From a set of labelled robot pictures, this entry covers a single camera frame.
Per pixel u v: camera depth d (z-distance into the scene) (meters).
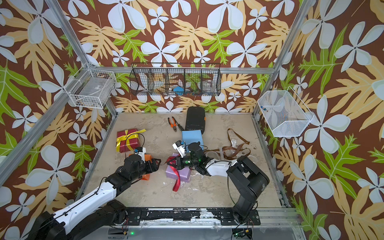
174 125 1.11
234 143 1.01
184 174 0.80
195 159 0.69
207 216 0.75
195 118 1.13
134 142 0.94
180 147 0.77
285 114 0.83
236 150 0.99
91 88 0.87
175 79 0.97
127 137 0.96
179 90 0.96
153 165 0.75
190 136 1.04
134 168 0.64
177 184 0.84
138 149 0.74
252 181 0.47
